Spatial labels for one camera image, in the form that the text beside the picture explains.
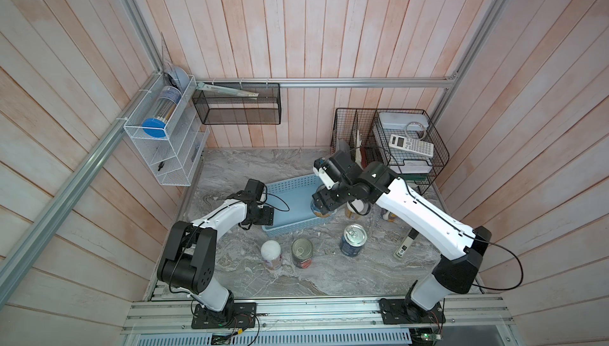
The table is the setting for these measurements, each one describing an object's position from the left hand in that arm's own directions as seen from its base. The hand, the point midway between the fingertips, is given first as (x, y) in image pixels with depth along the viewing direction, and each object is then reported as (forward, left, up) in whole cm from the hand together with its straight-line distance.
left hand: (263, 220), depth 92 cm
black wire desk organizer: (+42, -44, +10) cm, 61 cm away
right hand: (-2, -23, +21) cm, 31 cm away
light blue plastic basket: (+2, -12, +13) cm, 18 cm away
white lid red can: (-16, -5, +9) cm, 19 cm away
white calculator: (+23, -59, +19) cm, 66 cm away
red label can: (-16, -16, +8) cm, 23 cm away
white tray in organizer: (+37, -59, +21) cm, 73 cm away
